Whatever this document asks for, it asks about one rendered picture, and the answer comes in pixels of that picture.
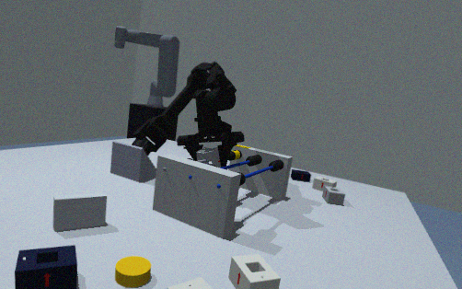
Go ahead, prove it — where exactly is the yellow short cylinder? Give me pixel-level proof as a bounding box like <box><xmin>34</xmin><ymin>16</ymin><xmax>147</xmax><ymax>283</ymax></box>
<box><xmin>114</xmin><ymin>257</ymin><xmax>152</xmax><ymax>288</ymax></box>

